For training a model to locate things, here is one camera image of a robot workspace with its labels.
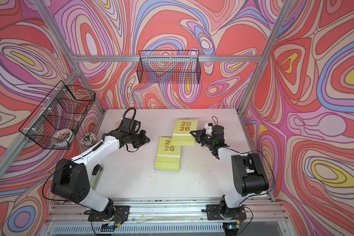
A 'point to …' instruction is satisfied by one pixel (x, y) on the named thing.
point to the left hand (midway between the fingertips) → (152, 139)
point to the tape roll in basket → (63, 134)
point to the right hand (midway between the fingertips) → (190, 135)
